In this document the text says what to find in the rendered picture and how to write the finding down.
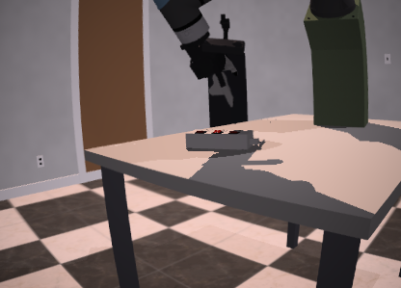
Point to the white power strip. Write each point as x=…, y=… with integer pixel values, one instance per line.
x=220, y=139

